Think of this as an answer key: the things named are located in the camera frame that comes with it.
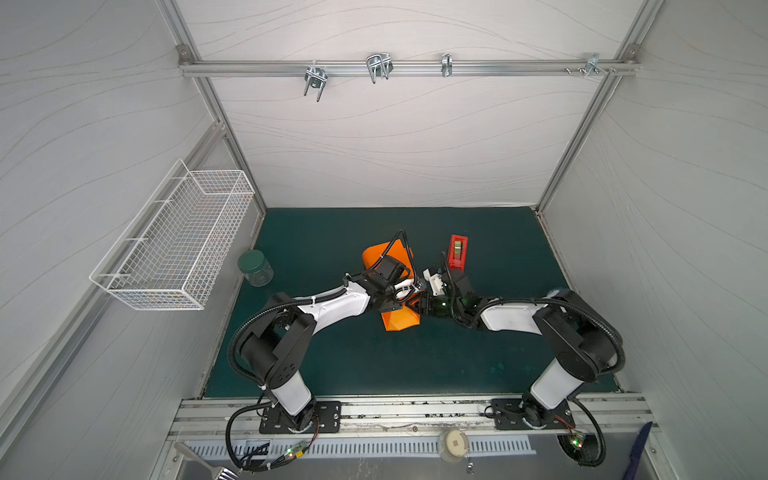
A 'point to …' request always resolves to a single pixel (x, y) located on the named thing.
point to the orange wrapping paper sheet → (409, 315)
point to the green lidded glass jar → (256, 268)
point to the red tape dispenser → (458, 251)
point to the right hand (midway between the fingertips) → (413, 297)
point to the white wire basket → (169, 254)
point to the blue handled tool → (637, 451)
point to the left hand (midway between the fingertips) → (395, 280)
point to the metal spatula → (220, 472)
